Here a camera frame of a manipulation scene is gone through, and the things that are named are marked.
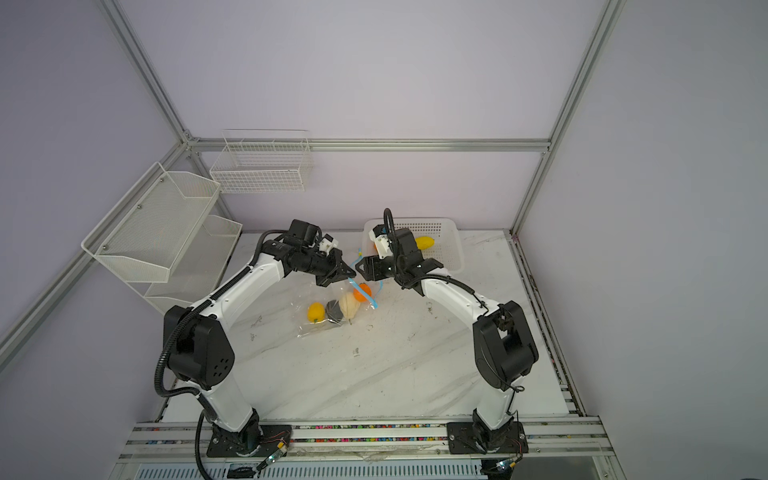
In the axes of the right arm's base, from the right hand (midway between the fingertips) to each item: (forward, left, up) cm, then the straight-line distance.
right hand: (362, 262), depth 85 cm
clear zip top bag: (0, +12, -16) cm, 20 cm away
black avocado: (-7, +10, -15) cm, 20 cm away
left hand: (-5, +2, +1) cm, 5 cm away
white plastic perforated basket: (+26, -28, -13) cm, 40 cm away
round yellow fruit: (-8, +16, -15) cm, 24 cm away
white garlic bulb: (-9, +4, -9) cm, 13 cm away
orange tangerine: (-8, +1, -6) cm, 10 cm away
